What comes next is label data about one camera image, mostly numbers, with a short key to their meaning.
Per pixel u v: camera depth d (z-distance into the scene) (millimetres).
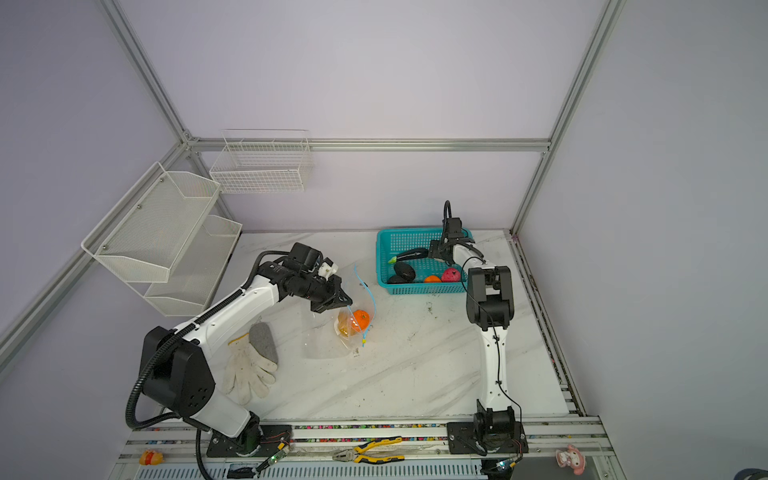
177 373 427
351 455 705
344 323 860
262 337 882
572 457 688
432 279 1014
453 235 906
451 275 1010
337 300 732
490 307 635
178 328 460
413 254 1095
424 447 732
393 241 1108
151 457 700
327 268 800
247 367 854
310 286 700
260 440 726
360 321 842
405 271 1027
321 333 925
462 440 732
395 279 1020
